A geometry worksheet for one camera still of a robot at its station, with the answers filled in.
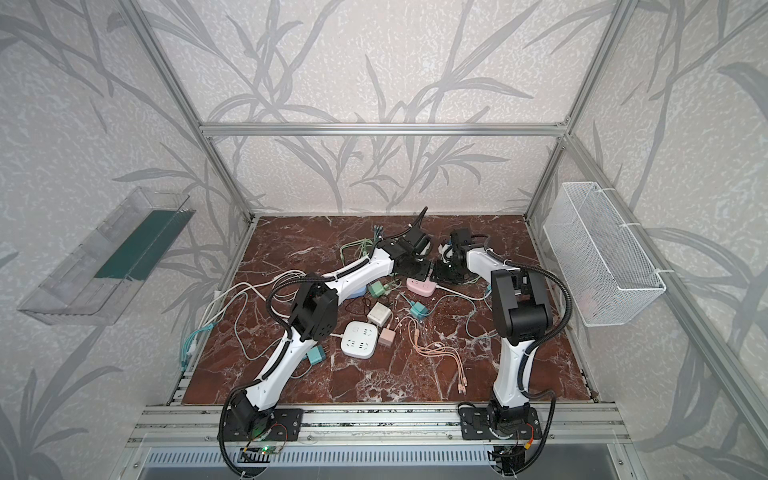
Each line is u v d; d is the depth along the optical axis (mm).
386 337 865
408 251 767
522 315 530
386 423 753
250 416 635
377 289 959
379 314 900
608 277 609
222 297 994
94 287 639
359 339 858
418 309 918
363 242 1145
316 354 823
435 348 864
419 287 962
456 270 858
